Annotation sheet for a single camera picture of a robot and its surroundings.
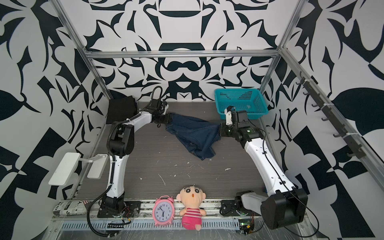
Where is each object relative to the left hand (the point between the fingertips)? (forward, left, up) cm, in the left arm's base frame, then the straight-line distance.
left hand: (168, 116), depth 107 cm
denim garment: (-24, -20, +10) cm, 32 cm away
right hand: (-22, -31, +19) cm, 43 cm away
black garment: (+10, +37, -2) cm, 38 cm away
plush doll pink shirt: (-53, -15, +5) cm, 56 cm away
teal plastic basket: (+15, -64, -1) cm, 66 cm away
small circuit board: (-65, -40, -4) cm, 76 cm away
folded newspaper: (-55, +44, 0) cm, 70 cm away
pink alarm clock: (-57, -1, -1) cm, 57 cm away
